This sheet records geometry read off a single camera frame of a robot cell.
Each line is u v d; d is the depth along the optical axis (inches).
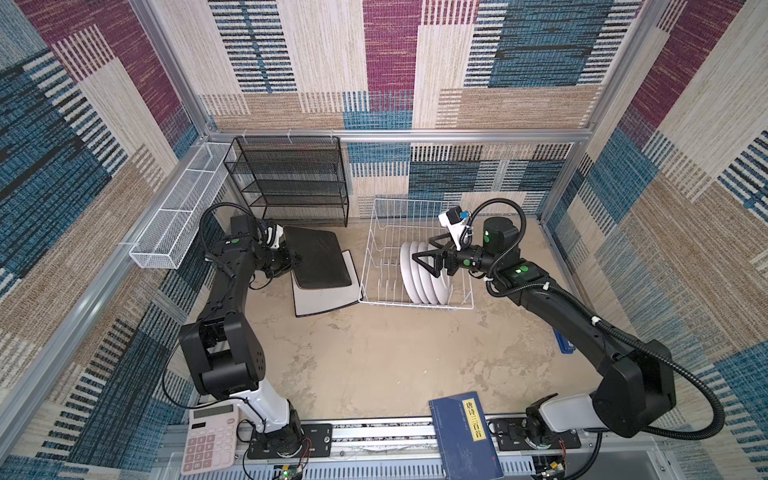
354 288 37.3
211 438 28.7
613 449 28.8
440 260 25.9
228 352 18.1
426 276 27.2
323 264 36.5
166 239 36.2
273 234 28.7
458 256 26.4
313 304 37.1
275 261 29.3
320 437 29.1
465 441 28.7
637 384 16.1
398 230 45.2
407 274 33.5
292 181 43.9
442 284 34.9
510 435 28.7
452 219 25.9
